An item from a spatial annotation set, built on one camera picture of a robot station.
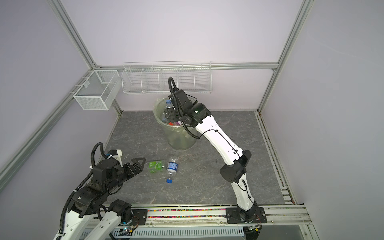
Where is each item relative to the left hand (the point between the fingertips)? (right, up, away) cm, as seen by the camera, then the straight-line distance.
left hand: (139, 165), depth 71 cm
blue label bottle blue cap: (+13, -5, +14) cm, 20 cm away
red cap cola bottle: (+18, +20, +3) cm, 27 cm away
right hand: (+16, +26, +3) cm, 31 cm away
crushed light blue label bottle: (+10, +33, +20) cm, 40 cm away
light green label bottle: (+4, -5, +14) cm, 16 cm away
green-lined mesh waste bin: (+16, +12, +20) cm, 28 cm away
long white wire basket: (-2, +51, +26) cm, 57 cm away
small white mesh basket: (-38, +43, +28) cm, 63 cm away
